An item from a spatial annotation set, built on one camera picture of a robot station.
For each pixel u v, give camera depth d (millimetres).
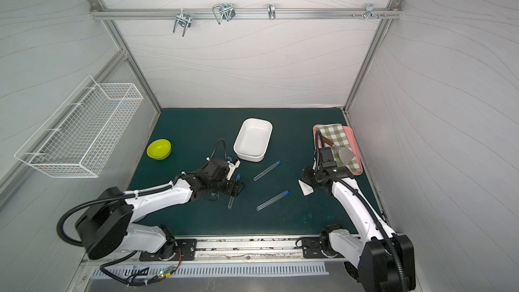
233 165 781
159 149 994
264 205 832
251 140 1045
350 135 1076
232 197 780
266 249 750
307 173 736
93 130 708
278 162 973
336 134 1076
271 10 777
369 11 765
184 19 787
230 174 750
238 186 767
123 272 702
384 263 387
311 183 742
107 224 419
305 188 858
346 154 1005
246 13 787
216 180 694
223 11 765
